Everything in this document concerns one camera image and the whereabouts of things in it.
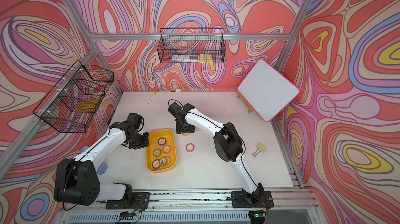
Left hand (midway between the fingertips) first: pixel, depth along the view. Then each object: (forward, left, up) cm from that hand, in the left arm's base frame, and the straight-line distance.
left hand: (149, 144), depth 86 cm
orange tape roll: (+6, -20, -1) cm, 21 cm away
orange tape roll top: (-7, -11, -6) cm, 14 cm away
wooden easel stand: (+27, -63, -2) cm, 68 cm away
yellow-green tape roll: (-2, -2, -5) cm, 6 cm away
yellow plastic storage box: (+7, -1, -2) cm, 7 cm away
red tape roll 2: (+1, -22, -6) cm, 23 cm away
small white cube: (+47, -12, -4) cm, 49 cm away
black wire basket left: (+7, +34, +24) cm, 42 cm away
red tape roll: (-1, -9, -5) cm, 10 cm away
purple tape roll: (+5, -5, -6) cm, 9 cm away
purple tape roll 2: (-9, -4, -6) cm, 11 cm away
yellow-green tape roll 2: (-8, -8, -5) cm, 12 cm away
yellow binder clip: (0, -63, -4) cm, 64 cm away
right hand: (+6, -20, -1) cm, 21 cm away
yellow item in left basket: (+7, +25, +24) cm, 36 cm away
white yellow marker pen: (+44, +7, -5) cm, 45 cm away
